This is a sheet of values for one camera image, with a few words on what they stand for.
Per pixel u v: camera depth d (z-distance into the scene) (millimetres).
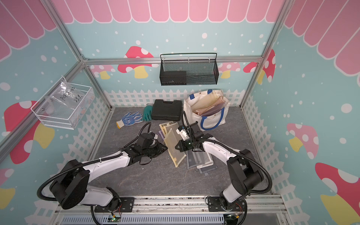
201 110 901
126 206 740
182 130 791
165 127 1046
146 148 700
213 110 923
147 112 1142
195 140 681
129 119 1123
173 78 942
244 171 446
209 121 948
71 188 426
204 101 1024
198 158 885
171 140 934
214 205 741
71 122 643
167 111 1173
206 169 868
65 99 712
